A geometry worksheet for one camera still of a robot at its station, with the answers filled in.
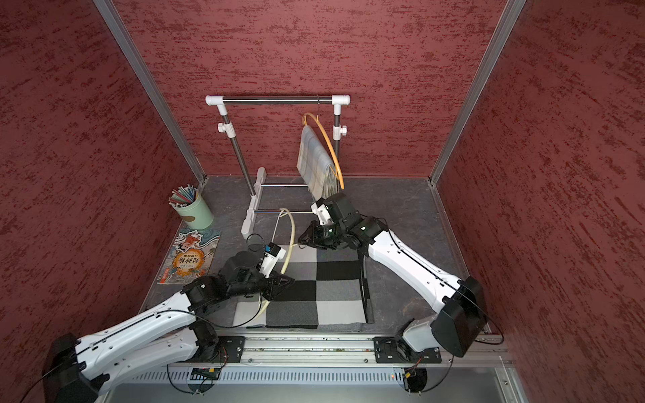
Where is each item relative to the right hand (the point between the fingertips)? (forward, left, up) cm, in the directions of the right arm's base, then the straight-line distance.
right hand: (299, 247), depth 72 cm
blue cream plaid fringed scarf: (+30, -5, +7) cm, 31 cm away
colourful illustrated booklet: (+8, +44, -20) cm, 49 cm away
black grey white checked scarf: (-6, -8, -22) cm, 25 cm away
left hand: (-8, +3, -9) cm, 13 cm away
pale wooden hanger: (-1, +3, -2) cm, 4 cm away
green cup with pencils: (+22, +43, -7) cm, 49 cm away
